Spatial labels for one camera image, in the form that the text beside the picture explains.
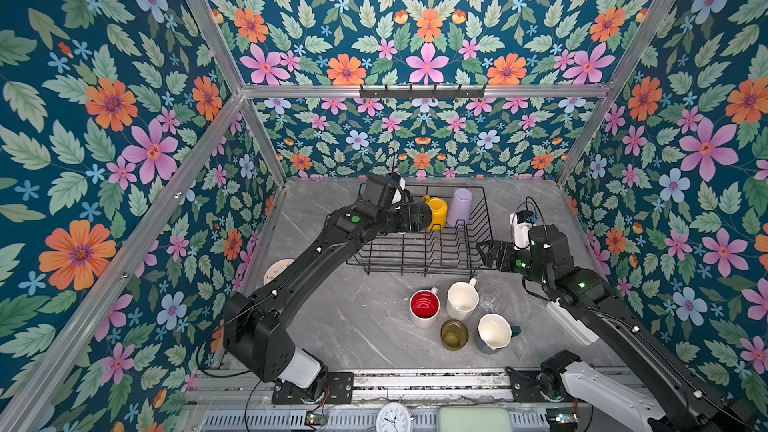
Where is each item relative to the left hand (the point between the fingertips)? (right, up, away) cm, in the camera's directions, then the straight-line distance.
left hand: (422, 210), depth 75 cm
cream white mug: (+12, -26, +10) cm, 30 cm away
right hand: (+17, -9, 0) cm, 19 cm away
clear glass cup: (+19, -25, +6) cm, 32 cm away
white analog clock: (-7, -47, -8) cm, 48 cm away
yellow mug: (+6, +1, +21) cm, 22 cm away
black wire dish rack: (+13, -13, +19) cm, 27 cm away
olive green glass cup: (+9, -35, +7) cm, 36 cm away
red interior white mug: (+1, -29, +11) cm, 31 cm away
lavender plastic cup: (+13, +1, +21) cm, 25 cm away
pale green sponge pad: (+12, -49, -7) cm, 50 cm away
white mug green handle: (+20, -35, +7) cm, 41 cm away
